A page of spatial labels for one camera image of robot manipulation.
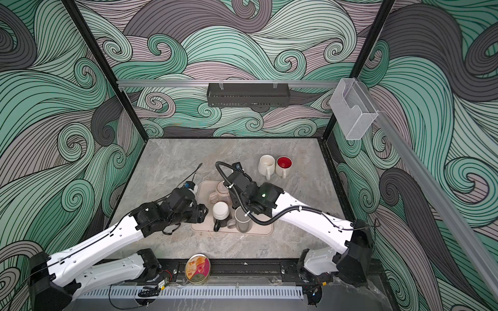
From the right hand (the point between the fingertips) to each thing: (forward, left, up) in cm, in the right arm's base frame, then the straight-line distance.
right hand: (235, 191), depth 74 cm
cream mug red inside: (+26, -24, -17) cm, 39 cm away
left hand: (-4, +13, -6) cm, 15 cm away
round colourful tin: (-23, +15, -16) cm, 32 cm away
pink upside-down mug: (+4, +7, -10) cm, 12 cm away
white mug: (+26, -15, -18) cm, 35 cm away
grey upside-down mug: (-9, -2, -10) cm, 13 cm away
